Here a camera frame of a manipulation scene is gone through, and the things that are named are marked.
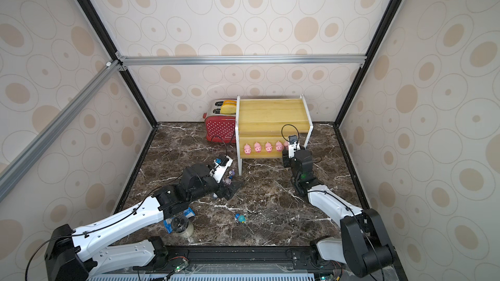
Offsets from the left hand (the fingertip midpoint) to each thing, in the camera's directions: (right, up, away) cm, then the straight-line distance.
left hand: (238, 175), depth 73 cm
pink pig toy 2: (+12, +10, +15) cm, 22 cm away
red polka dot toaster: (-11, +23, +27) cm, 37 cm away
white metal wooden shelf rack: (+10, +19, +4) cm, 22 cm away
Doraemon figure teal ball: (0, -20, +10) cm, 22 cm away
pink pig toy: (+3, +9, +13) cm, 16 cm away
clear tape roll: (-21, -19, 0) cm, 28 cm away
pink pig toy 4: (+20, +11, +14) cm, 27 cm away
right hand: (+22, +10, +13) cm, 27 cm away
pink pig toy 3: (+17, +10, +14) cm, 25 cm away
